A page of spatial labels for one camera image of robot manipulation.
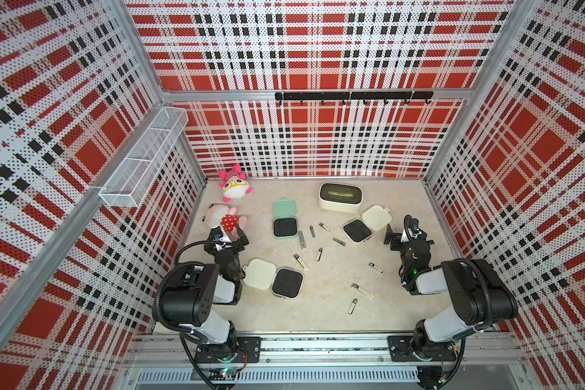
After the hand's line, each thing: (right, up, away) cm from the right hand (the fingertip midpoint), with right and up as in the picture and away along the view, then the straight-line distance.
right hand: (404, 224), depth 92 cm
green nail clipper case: (-47, +1, +13) cm, 49 cm away
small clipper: (-11, -16, -1) cm, 20 cm away
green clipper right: (-24, -8, +7) cm, 26 cm away
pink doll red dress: (-73, +3, +8) cm, 73 cm away
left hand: (-66, -1, -3) cm, 66 cm away
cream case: (-7, +1, +16) cm, 18 cm away
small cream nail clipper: (-32, -12, +3) cm, 35 cm away
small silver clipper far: (-30, -2, +12) cm, 33 cm away
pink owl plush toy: (-71, +17, +17) cm, 75 cm away
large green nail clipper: (-40, -7, +8) cm, 41 cm away
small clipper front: (-22, -27, -10) cm, 36 cm away
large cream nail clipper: (-38, -16, -1) cm, 41 cm away
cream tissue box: (-23, +10, +13) cm, 28 cm away
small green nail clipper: (-35, -5, +10) cm, 36 cm away
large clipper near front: (-17, -23, -6) cm, 30 cm away
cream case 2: (-54, -19, -2) cm, 57 cm away
